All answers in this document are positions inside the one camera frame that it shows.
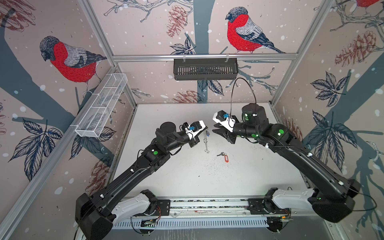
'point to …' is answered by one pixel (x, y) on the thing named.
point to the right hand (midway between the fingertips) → (212, 128)
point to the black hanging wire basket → (194, 69)
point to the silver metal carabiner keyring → (205, 140)
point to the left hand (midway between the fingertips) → (205, 126)
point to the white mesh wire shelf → (98, 113)
